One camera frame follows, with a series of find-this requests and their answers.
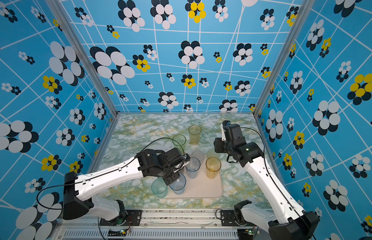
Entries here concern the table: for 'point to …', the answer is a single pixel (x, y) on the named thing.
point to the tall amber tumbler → (213, 165)
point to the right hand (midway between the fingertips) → (219, 142)
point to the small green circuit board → (112, 232)
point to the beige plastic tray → (201, 186)
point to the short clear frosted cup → (199, 154)
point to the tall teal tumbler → (159, 187)
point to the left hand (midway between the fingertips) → (177, 174)
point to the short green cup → (211, 153)
